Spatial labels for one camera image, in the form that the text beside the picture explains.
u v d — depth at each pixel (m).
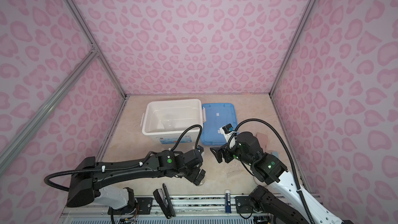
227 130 0.59
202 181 0.66
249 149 0.49
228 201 0.73
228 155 0.60
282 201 0.58
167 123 0.99
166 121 0.97
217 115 1.07
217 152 0.60
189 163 0.56
